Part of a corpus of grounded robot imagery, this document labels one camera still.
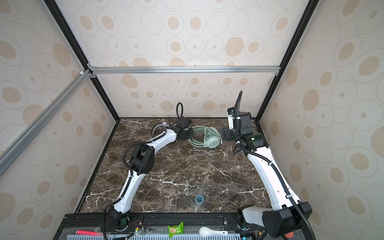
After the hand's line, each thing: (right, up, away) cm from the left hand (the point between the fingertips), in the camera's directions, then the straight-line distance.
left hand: (197, 130), depth 102 cm
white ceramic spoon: (+3, -48, -32) cm, 58 cm away
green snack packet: (-11, -47, -33) cm, 58 cm away
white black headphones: (-24, +5, +7) cm, 26 cm away
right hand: (+17, +2, -27) cm, 32 cm away
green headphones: (+10, -6, -6) cm, 13 cm away
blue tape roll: (+1, -38, -22) cm, 43 cm away
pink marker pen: (-53, -49, -31) cm, 79 cm away
